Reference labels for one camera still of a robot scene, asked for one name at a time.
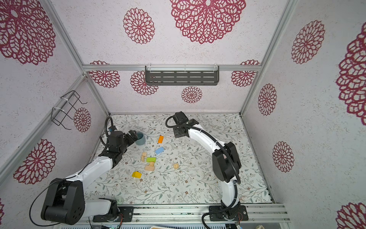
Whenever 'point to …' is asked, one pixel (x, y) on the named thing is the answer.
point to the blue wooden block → (159, 150)
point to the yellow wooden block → (137, 174)
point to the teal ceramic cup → (141, 139)
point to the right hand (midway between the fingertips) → (179, 128)
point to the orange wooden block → (160, 139)
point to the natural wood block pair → (144, 154)
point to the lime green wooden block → (151, 159)
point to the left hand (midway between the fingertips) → (131, 136)
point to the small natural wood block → (176, 166)
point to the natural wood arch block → (150, 167)
